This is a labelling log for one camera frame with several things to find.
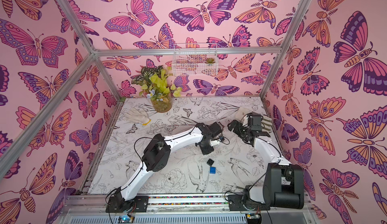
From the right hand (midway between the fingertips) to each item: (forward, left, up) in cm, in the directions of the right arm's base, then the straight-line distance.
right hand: (235, 127), depth 89 cm
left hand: (-9, +15, -12) cm, 21 cm away
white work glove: (+16, +67, -10) cm, 69 cm away
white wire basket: (+36, +24, +22) cm, 49 cm away
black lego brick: (-18, +15, -10) cm, 25 cm away
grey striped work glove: (+18, -9, -12) cm, 24 cm away
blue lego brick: (-22, +13, -10) cm, 28 cm away
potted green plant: (+24, +50, +11) cm, 57 cm away
